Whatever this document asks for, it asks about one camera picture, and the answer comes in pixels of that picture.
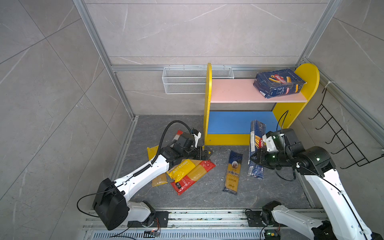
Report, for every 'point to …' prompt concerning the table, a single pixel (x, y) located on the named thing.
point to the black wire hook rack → (360, 159)
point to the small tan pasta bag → (160, 180)
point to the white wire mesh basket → (191, 80)
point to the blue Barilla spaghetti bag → (258, 130)
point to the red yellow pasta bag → (202, 167)
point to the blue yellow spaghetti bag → (232, 179)
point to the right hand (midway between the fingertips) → (252, 157)
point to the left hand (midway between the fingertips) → (206, 149)
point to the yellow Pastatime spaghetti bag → (181, 170)
